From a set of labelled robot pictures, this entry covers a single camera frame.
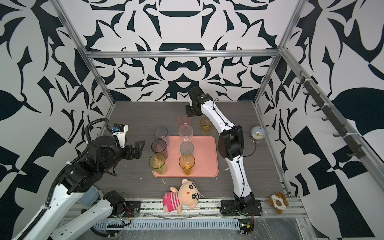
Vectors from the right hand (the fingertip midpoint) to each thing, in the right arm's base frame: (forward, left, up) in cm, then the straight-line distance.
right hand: (190, 111), depth 95 cm
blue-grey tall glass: (-14, +16, -2) cm, 22 cm away
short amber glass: (-1, -10, -12) cm, 16 cm away
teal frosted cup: (-24, +2, -3) cm, 24 cm away
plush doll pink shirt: (-46, +1, -7) cm, 47 cm away
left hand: (-27, +24, +14) cm, 39 cm away
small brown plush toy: (-48, -43, -13) cm, 66 cm away
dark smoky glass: (-20, +18, -8) cm, 28 cm away
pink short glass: (-1, +4, -8) cm, 9 cm away
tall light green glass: (-30, +17, -5) cm, 35 cm away
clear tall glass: (-16, +2, 0) cm, 16 cm away
